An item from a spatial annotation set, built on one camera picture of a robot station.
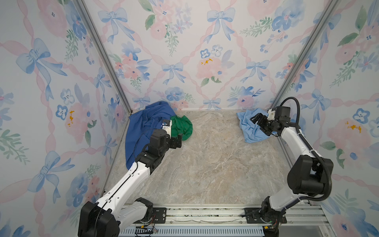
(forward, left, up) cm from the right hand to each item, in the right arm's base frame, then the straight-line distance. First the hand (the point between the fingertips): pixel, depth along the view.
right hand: (255, 121), depth 90 cm
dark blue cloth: (+6, +75, -13) cm, 77 cm away
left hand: (-12, +48, +6) cm, 50 cm away
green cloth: (+7, +47, -14) cm, 49 cm away
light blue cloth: (+1, -2, -12) cm, 12 cm away
